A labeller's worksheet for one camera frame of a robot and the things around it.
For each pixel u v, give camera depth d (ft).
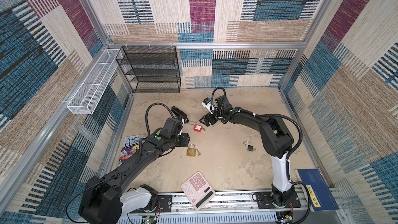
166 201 2.45
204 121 2.88
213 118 2.86
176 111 3.40
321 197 2.44
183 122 2.55
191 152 2.93
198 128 3.18
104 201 1.26
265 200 2.39
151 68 3.58
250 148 2.96
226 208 2.39
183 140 2.38
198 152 2.93
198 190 2.49
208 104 2.88
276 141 1.78
